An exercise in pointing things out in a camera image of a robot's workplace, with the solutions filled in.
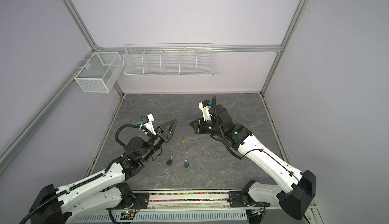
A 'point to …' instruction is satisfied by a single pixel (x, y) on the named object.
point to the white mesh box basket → (100, 73)
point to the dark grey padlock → (170, 161)
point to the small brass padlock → (183, 141)
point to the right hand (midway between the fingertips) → (190, 124)
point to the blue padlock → (186, 164)
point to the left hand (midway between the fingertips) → (176, 123)
